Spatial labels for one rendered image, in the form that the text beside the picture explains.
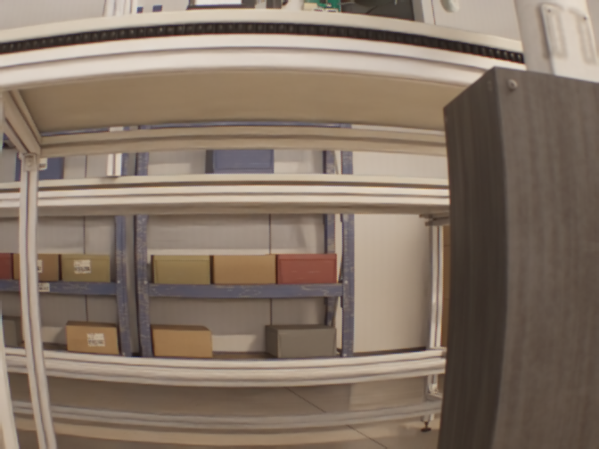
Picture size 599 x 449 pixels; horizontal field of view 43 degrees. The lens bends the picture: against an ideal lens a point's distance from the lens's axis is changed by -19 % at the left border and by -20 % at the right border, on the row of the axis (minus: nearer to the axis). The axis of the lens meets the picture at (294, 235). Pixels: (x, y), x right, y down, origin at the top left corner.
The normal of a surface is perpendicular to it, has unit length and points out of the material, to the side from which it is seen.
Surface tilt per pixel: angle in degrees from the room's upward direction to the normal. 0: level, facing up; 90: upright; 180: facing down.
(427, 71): 90
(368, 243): 90
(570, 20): 90
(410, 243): 90
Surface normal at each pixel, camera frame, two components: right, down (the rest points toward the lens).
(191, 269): 0.21, -0.02
